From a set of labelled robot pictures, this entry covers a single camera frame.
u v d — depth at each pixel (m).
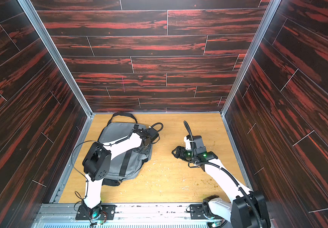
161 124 0.84
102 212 0.73
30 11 0.68
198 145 0.64
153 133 0.76
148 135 0.76
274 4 0.65
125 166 0.84
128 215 0.74
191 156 0.65
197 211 0.73
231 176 0.47
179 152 0.73
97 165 0.52
